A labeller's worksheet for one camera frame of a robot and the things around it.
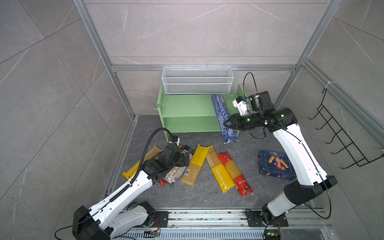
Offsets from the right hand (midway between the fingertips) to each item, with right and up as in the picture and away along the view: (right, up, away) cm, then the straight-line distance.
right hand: (226, 122), depth 69 cm
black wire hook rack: (+53, -11, -6) cm, 54 cm away
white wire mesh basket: (-13, +30, +32) cm, 46 cm away
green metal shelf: (-15, +7, +22) cm, 27 cm away
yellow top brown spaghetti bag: (-17, -29, +17) cm, 38 cm away
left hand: (-22, -15, +8) cm, 28 cm away
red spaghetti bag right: (+8, -28, +21) cm, 36 cm away
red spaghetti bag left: (-33, -34, +15) cm, 50 cm away
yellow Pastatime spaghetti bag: (0, -30, +19) cm, 35 cm away
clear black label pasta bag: (-26, -29, +17) cm, 43 cm away
